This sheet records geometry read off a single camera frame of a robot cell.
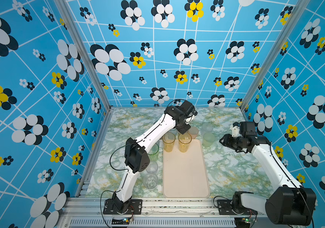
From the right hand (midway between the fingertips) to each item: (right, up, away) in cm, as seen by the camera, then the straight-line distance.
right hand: (224, 141), depth 84 cm
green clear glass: (-42, -7, -3) cm, 43 cm away
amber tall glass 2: (-24, +1, -3) cm, 24 cm away
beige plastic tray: (-24, -19, 0) cm, 31 cm away
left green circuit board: (-58, -39, -12) cm, 71 cm away
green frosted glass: (-6, -1, +12) cm, 14 cm away
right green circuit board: (+4, -39, -13) cm, 41 cm away
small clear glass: (-43, -17, +3) cm, 46 cm away
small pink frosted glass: (-15, +4, +16) cm, 22 cm away
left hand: (-24, +8, +2) cm, 25 cm away
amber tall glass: (-33, 0, +4) cm, 33 cm away
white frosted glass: (-5, +7, +20) cm, 21 cm away
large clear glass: (-44, -23, -1) cm, 50 cm away
